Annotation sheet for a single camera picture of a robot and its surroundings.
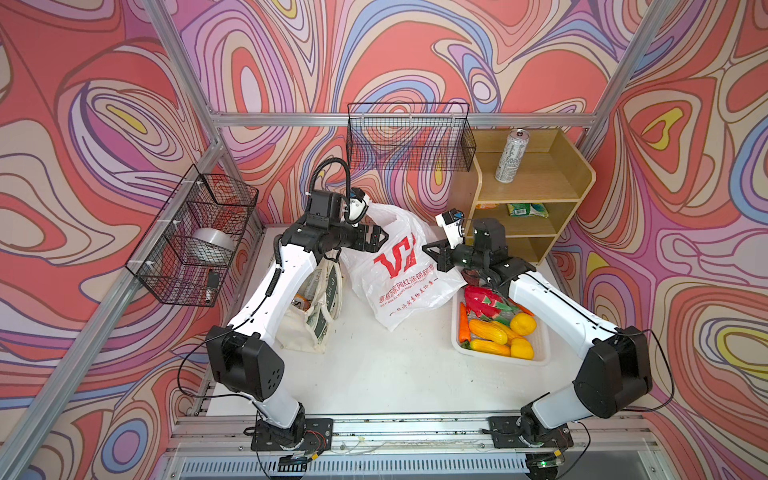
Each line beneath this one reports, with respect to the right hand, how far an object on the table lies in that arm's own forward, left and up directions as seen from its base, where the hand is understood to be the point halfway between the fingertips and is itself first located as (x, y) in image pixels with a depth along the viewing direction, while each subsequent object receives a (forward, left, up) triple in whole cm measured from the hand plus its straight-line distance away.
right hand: (426, 253), depth 80 cm
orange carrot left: (-11, -12, -22) cm, 27 cm away
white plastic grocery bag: (-4, +8, -5) cm, 10 cm away
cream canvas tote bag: (-18, +32, -8) cm, 37 cm away
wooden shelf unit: (+22, -34, +7) cm, 41 cm away
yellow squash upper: (-15, -18, -18) cm, 29 cm away
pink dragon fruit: (-8, -18, -14) cm, 24 cm away
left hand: (+4, +14, +6) cm, 15 cm away
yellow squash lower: (-19, -18, -20) cm, 33 cm away
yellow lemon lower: (-21, -25, -17) cm, 37 cm away
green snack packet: (+22, -36, -5) cm, 43 cm away
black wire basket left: (-2, +61, +6) cm, 62 cm away
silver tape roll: (-4, +53, +10) cm, 54 cm away
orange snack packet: (+25, -24, -6) cm, 35 cm away
